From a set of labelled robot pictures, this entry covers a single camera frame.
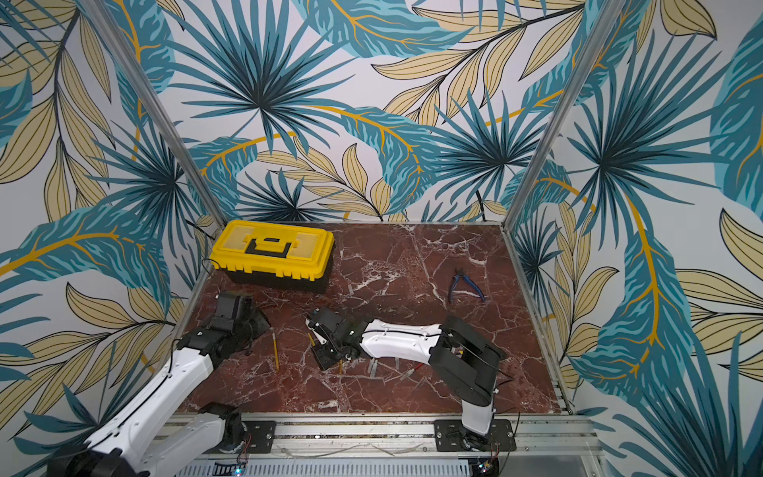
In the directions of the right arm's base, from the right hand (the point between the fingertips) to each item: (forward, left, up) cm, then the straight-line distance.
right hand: (318, 355), depth 82 cm
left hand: (+7, +15, +5) cm, 17 cm away
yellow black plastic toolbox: (+26, +13, +13) cm, 32 cm away
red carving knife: (-3, -15, -4) cm, 16 cm away
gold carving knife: (+3, +14, -4) cm, 15 cm away
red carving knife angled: (-4, -26, -4) cm, 26 cm away
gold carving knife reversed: (+6, +3, -4) cm, 7 cm away
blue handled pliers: (+28, -45, -3) cm, 53 cm away
